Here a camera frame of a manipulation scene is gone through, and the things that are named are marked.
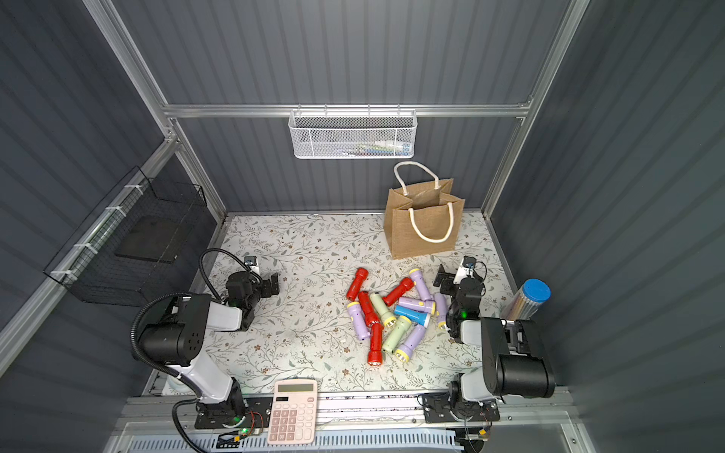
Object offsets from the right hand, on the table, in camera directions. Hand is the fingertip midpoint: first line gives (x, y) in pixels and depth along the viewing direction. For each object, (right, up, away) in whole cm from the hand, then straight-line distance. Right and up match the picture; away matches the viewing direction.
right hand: (461, 268), depth 90 cm
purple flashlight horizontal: (-14, -12, +1) cm, 18 cm away
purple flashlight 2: (-7, -13, 0) cm, 15 cm away
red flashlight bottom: (-28, -24, -9) cm, 38 cm away
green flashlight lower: (-21, -19, -5) cm, 29 cm away
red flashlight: (-34, -6, +6) cm, 35 cm away
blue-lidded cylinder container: (+13, -7, -14) cm, 21 cm away
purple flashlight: (-12, -6, +6) cm, 15 cm away
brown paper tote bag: (-12, +16, +2) cm, 20 cm away
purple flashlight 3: (-34, -13, -1) cm, 37 cm away
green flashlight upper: (-24, -16, -3) cm, 29 cm away
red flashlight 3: (-21, -10, +4) cm, 24 cm away
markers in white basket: (-27, +39, +1) cm, 47 cm away
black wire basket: (-92, +9, -17) cm, 94 cm away
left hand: (-66, -3, +7) cm, 66 cm away
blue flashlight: (-14, -15, -3) cm, 21 cm away
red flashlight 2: (-29, -14, -1) cm, 33 cm away
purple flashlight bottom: (-16, -21, -5) cm, 27 cm away
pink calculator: (-50, -36, -18) cm, 64 cm away
